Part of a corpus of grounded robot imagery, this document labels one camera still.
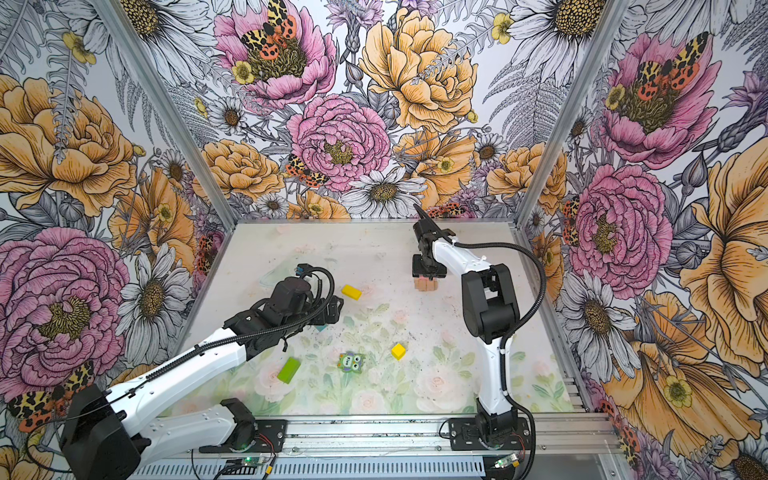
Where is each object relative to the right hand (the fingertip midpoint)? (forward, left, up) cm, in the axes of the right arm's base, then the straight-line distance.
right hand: (428, 279), depth 99 cm
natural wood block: (-1, +1, -2) cm, 2 cm away
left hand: (-16, +30, +10) cm, 35 cm away
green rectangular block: (-26, +41, -4) cm, 49 cm away
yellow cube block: (-23, +10, -3) cm, 25 cm away
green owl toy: (-25, +24, -3) cm, 35 cm away
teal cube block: (-14, +34, -3) cm, 37 cm away
